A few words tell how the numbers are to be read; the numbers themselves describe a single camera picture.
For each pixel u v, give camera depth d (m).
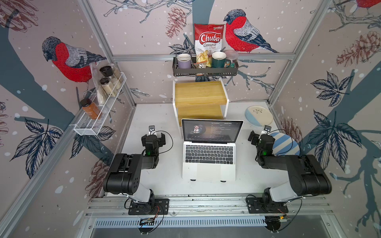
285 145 0.96
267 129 0.79
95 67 0.79
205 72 0.87
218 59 0.80
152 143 0.71
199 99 0.79
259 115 1.13
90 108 0.66
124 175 0.46
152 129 0.81
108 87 0.76
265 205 0.67
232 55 0.86
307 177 0.44
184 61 0.81
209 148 0.83
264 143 0.72
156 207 0.73
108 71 0.78
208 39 0.78
